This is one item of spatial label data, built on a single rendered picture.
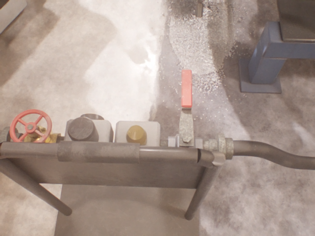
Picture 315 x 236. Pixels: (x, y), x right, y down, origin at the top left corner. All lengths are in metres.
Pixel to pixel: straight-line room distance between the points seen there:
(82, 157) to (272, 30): 0.74
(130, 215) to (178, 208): 0.14
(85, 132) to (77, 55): 0.75
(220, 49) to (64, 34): 0.60
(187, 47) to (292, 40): 0.41
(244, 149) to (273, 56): 0.52
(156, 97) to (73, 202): 0.44
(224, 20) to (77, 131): 0.94
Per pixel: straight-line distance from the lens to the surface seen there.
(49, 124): 0.62
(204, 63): 1.27
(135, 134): 0.59
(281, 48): 1.09
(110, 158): 0.51
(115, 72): 1.25
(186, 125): 0.63
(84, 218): 1.07
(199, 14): 1.07
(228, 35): 1.36
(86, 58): 1.30
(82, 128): 0.60
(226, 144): 0.65
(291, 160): 0.75
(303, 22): 1.12
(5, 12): 1.38
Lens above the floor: 1.04
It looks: 65 degrees down
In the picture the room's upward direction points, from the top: straight up
